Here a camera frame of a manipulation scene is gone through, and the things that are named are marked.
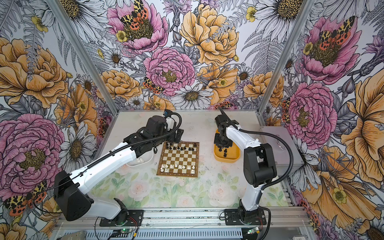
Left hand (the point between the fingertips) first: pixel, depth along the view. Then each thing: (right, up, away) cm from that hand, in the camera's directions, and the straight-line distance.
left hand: (173, 132), depth 79 cm
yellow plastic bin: (+33, -15, +18) cm, 41 cm away
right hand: (+27, -10, +12) cm, 31 cm away
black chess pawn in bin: (+30, -15, +18) cm, 38 cm away
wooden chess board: (+1, -17, +15) cm, 23 cm away
